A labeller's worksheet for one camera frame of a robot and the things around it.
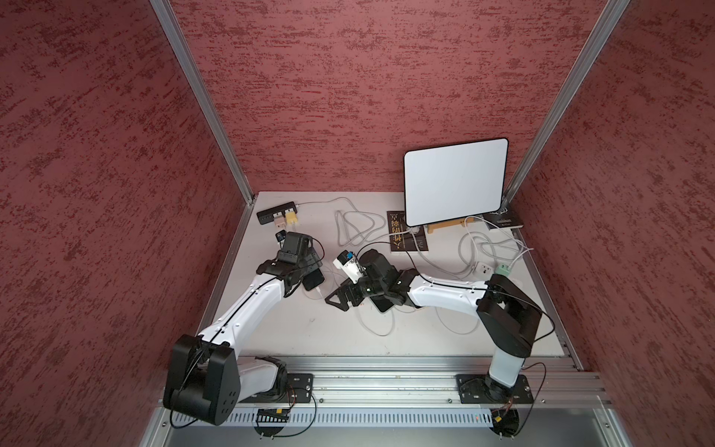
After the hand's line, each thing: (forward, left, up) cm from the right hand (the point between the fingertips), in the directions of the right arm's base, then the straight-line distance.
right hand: (336, 297), depth 81 cm
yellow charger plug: (+38, +21, -7) cm, 44 cm away
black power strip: (+39, +31, -5) cm, 49 cm away
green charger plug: (+10, -56, -4) cm, 57 cm away
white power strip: (+12, -50, -8) cm, 52 cm away
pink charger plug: (+36, +26, -7) cm, 45 cm away
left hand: (+10, +10, +2) cm, 14 cm away
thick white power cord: (+31, -13, -11) cm, 35 cm away
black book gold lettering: (+28, -25, -9) cm, 39 cm away
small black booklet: (+40, -70, -13) cm, 82 cm away
